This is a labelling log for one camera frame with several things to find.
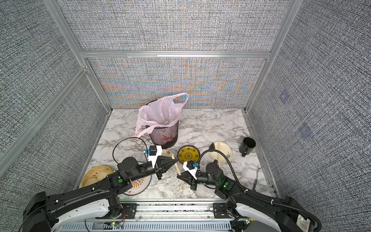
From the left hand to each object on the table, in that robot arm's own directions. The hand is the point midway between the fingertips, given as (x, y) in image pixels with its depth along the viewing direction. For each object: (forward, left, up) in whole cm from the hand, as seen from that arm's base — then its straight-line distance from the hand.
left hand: (179, 160), depth 62 cm
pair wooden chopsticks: (0, +1, -4) cm, 4 cm away
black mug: (+17, -42, -21) cm, 50 cm away
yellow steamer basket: (+5, +49, -26) cm, 56 cm away
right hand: (-1, +1, -12) cm, 12 cm away
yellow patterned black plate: (+18, -5, -28) cm, 34 cm away
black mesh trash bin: (+21, +8, -14) cm, 26 cm away
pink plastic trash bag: (+38, +11, -10) cm, 41 cm away
